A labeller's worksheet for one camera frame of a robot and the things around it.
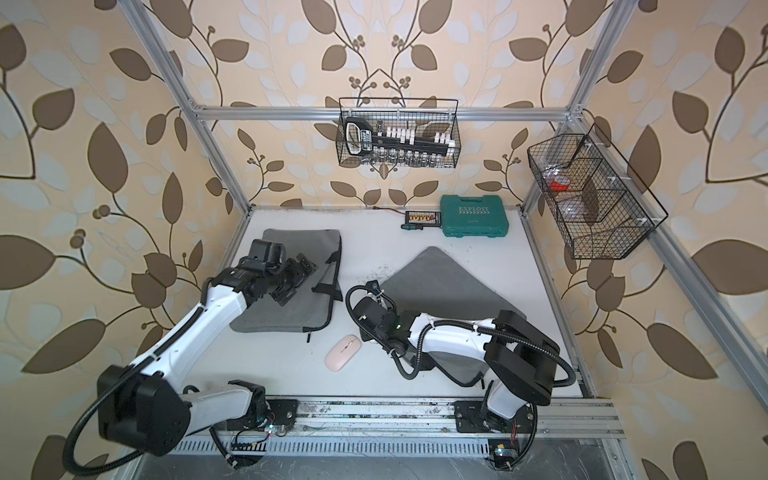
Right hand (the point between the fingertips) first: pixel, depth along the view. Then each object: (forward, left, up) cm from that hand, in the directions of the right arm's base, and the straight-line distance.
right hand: (367, 318), depth 85 cm
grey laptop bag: (+6, +17, -2) cm, 18 cm away
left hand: (+10, +16, +11) cm, 22 cm away
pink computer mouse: (-8, +7, -4) cm, 12 cm away
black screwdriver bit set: (+42, -17, -4) cm, 46 cm away
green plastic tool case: (+40, -39, -2) cm, 56 cm away
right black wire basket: (+16, -61, +27) cm, 69 cm away
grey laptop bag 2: (+14, -20, -4) cm, 25 cm away
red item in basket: (+25, -54, +25) cm, 65 cm away
